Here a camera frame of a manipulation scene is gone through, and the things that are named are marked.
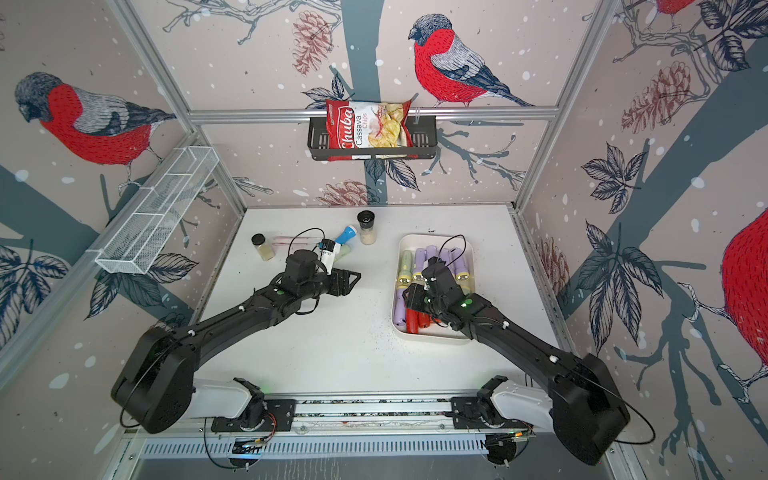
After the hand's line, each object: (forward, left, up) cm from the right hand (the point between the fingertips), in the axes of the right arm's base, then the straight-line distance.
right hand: (407, 293), depth 83 cm
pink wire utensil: (+25, +44, -9) cm, 51 cm away
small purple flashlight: (+16, -4, -10) cm, 19 cm away
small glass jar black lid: (+19, +50, -6) cm, 54 cm away
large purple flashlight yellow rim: (-1, +2, -8) cm, 8 cm away
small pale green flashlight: (+11, +1, -9) cm, 14 cm away
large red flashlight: (-5, -2, -8) cm, 10 cm away
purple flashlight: (+21, -13, -10) cm, 26 cm away
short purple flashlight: (+22, -8, -9) cm, 25 cm away
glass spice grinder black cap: (+28, +15, 0) cm, 31 cm away
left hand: (+5, +15, +4) cm, 16 cm away
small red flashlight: (-4, -5, -9) cm, 11 cm away
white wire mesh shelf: (+4, +68, +19) cm, 71 cm away
